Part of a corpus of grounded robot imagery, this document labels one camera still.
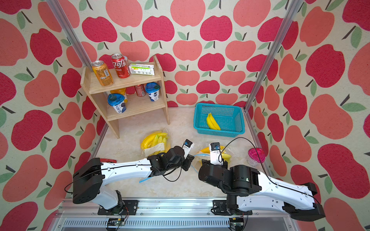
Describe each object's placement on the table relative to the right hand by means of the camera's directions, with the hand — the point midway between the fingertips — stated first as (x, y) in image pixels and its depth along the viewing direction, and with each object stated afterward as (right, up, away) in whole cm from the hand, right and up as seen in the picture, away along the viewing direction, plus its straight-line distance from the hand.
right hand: (205, 164), depth 65 cm
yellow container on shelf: (-49, +39, +23) cm, 66 cm away
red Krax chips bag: (-60, -6, +27) cm, 66 cm away
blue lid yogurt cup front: (-49, +32, +17) cm, 61 cm away
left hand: (-4, -2, +11) cm, 12 cm away
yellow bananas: (+11, +19, +43) cm, 48 cm away
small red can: (-39, +41, +29) cm, 64 cm away
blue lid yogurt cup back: (-30, +41, +25) cm, 57 cm away
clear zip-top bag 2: (-27, +2, +21) cm, 34 cm away
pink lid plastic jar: (+34, 0, +21) cm, 40 cm away
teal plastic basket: (+18, +21, +49) cm, 56 cm away
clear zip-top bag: (-2, 0, +13) cm, 13 cm away
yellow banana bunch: (-30, +8, +28) cm, 42 cm away
